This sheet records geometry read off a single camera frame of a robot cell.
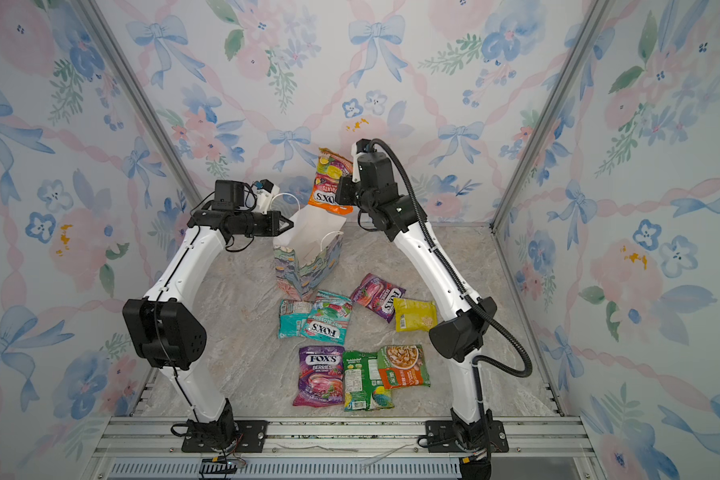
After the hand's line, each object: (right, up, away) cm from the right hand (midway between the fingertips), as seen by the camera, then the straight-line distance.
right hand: (340, 177), depth 75 cm
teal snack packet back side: (-16, -39, +18) cm, 46 cm away
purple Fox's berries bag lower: (-6, -52, +6) cm, 52 cm away
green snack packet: (+5, -54, +5) cm, 55 cm away
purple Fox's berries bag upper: (+11, -32, +23) cm, 41 cm away
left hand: (-14, -10, +9) cm, 19 cm away
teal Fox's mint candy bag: (-5, -39, +16) cm, 42 cm away
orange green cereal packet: (+17, -51, +9) cm, 54 cm away
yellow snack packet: (+21, -38, +16) cm, 46 cm away
